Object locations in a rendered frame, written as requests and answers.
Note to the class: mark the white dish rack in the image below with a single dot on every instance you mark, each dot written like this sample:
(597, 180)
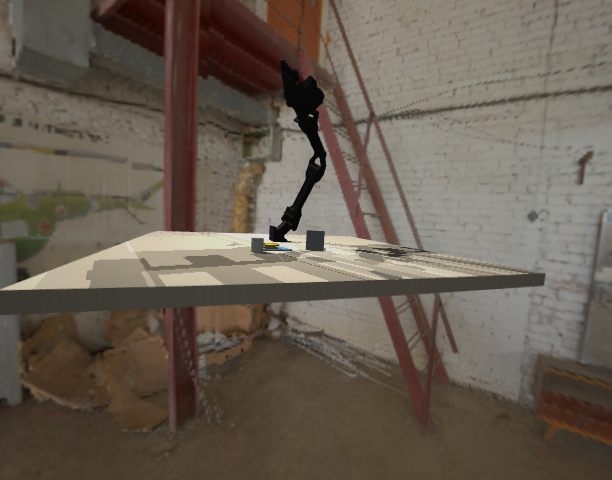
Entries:
(315, 240)

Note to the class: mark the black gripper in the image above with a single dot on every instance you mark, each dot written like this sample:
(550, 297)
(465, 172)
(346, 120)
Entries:
(290, 88)

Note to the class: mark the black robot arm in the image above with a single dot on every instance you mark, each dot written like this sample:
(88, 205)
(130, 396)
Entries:
(314, 97)

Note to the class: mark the grey cylinder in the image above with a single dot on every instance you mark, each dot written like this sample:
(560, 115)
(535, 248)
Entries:
(257, 244)

